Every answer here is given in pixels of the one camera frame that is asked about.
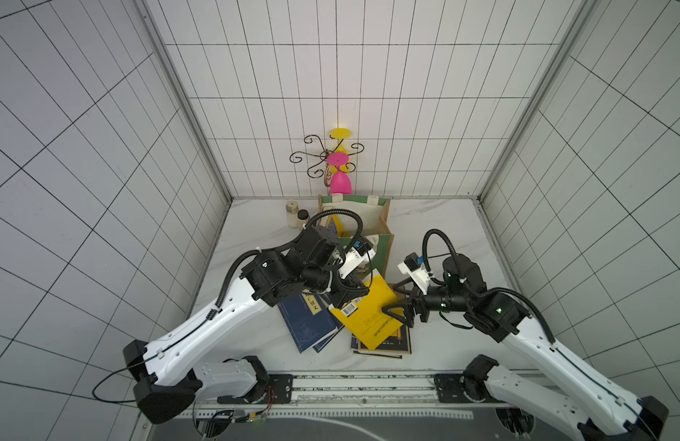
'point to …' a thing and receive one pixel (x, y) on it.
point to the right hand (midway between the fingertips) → (388, 290)
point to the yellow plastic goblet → (340, 133)
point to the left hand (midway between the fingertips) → (355, 295)
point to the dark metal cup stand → (316, 170)
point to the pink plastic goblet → (340, 180)
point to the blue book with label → (307, 320)
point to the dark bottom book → (398, 342)
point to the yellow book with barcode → (365, 316)
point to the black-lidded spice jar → (302, 217)
